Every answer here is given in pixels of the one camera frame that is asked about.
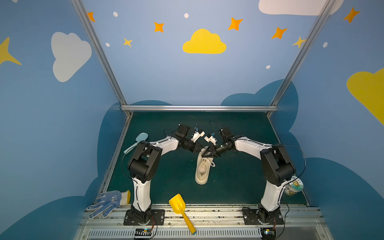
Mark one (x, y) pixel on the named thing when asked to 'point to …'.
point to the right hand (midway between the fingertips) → (203, 155)
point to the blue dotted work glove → (107, 201)
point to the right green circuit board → (268, 233)
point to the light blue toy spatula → (141, 137)
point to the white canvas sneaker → (203, 167)
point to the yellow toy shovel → (178, 205)
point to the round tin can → (294, 187)
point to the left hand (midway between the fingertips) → (203, 148)
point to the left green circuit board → (143, 233)
